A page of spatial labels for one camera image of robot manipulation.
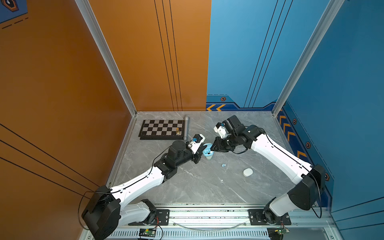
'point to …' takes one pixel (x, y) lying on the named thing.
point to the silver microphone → (186, 128)
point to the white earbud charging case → (247, 172)
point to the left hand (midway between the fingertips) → (205, 144)
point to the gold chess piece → (177, 132)
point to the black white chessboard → (161, 130)
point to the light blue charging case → (207, 152)
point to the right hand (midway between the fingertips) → (210, 149)
